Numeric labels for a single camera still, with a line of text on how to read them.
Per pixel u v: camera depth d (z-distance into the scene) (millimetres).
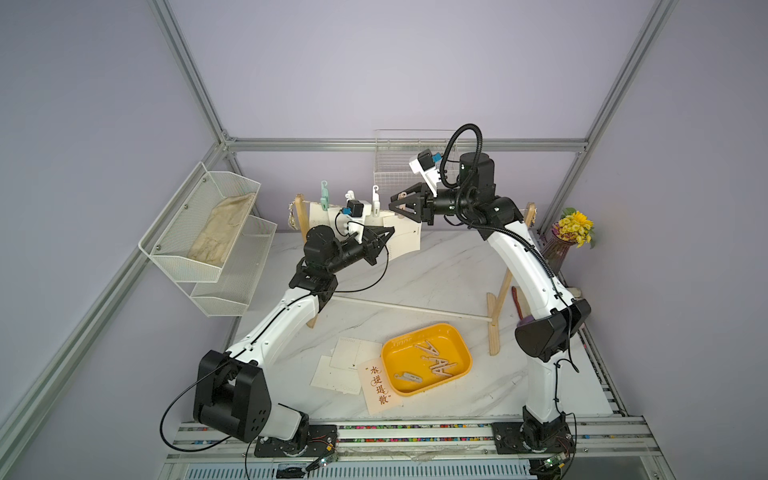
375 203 649
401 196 634
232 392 418
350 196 639
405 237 748
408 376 819
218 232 787
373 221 700
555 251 957
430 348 879
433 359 865
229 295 886
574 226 882
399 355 882
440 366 847
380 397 800
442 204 622
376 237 675
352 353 885
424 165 583
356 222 614
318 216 702
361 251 660
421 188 632
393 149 931
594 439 757
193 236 776
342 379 839
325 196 646
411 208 654
